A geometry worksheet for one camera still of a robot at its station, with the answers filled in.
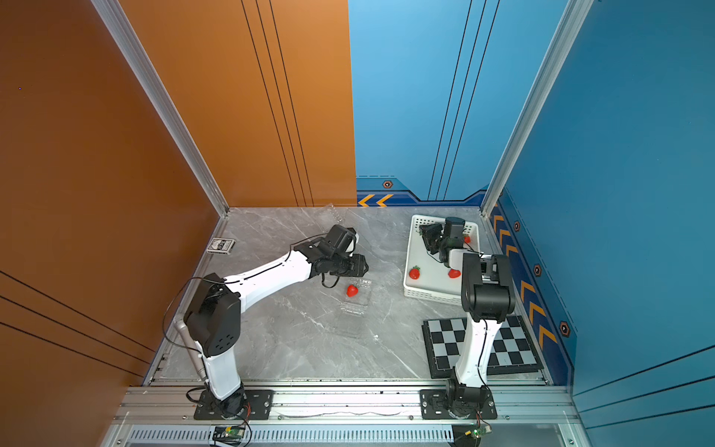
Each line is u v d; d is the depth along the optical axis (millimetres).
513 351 796
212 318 478
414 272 966
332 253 685
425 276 996
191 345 823
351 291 939
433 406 725
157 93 843
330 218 1167
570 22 711
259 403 739
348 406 752
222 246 1054
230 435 715
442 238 892
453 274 971
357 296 940
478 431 697
